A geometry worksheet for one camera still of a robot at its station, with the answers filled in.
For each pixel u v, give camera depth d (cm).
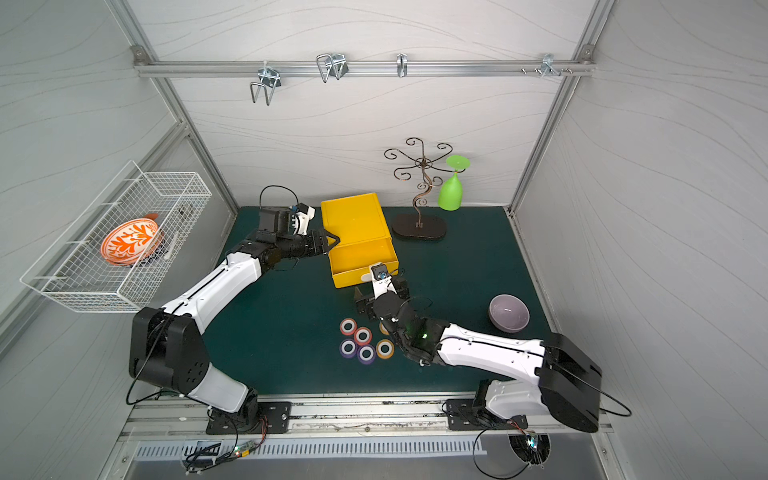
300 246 74
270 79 78
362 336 87
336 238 82
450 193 95
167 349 43
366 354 84
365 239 83
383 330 88
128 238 66
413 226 114
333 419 75
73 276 58
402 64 75
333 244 81
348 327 88
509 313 90
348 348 84
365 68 78
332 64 76
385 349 84
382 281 64
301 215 77
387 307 56
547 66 77
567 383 41
